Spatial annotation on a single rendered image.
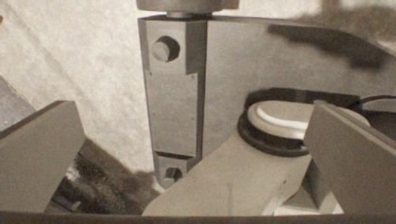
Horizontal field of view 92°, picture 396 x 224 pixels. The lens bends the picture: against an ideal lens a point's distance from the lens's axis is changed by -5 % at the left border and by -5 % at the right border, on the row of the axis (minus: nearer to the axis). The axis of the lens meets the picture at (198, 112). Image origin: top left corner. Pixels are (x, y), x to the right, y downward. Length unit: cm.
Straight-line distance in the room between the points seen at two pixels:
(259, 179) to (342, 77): 30
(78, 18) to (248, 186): 70
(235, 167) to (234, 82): 22
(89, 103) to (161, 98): 45
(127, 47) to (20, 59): 47
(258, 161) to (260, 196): 7
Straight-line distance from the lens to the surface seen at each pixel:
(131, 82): 75
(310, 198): 50
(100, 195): 129
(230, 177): 30
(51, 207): 97
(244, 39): 45
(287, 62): 47
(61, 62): 90
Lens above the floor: 61
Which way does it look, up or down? 59 degrees down
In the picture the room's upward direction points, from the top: 159 degrees counter-clockwise
